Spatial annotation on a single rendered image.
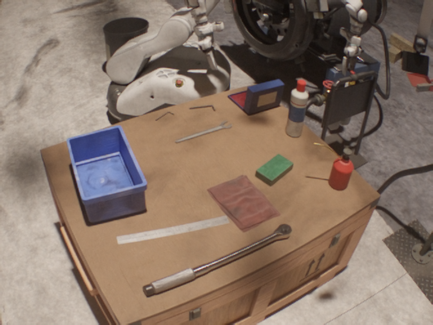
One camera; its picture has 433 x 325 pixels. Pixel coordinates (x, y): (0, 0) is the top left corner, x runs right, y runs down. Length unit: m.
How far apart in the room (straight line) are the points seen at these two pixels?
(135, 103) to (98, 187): 0.92
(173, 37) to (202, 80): 0.27
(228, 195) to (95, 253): 0.46
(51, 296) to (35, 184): 0.69
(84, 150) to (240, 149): 0.54
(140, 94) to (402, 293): 1.63
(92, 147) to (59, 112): 1.22
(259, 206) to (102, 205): 0.47
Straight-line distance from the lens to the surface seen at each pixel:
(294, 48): 2.46
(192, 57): 2.45
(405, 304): 1.88
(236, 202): 1.33
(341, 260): 1.71
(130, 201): 1.26
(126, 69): 2.35
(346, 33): 2.18
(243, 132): 1.62
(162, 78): 2.16
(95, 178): 1.43
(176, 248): 1.22
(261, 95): 1.68
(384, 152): 2.57
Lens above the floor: 1.44
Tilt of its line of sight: 40 degrees down
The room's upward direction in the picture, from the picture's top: 3 degrees clockwise
